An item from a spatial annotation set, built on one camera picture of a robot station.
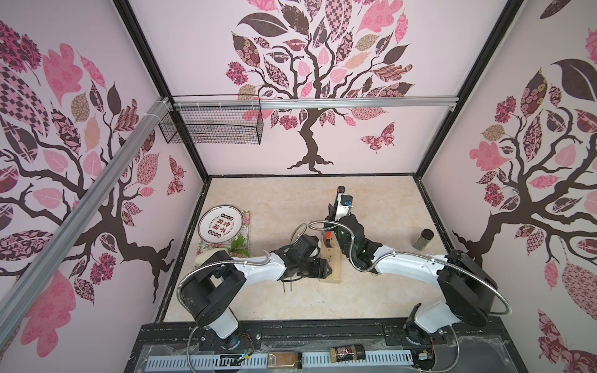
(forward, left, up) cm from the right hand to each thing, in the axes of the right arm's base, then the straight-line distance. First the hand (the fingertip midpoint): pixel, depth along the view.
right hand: (332, 203), depth 82 cm
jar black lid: (-7, -36, -13) cm, 39 cm away
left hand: (-19, +3, -20) cm, 28 cm away
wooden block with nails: (-13, 0, -15) cm, 20 cm away
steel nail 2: (-21, +16, -22) cm, 35 cm away
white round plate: (+5, +48, -20) cm, 52 cm away
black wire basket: (+34, +47, +12) cm, 59 cm away
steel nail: (-22, +19, -22) cm, 36 cm away
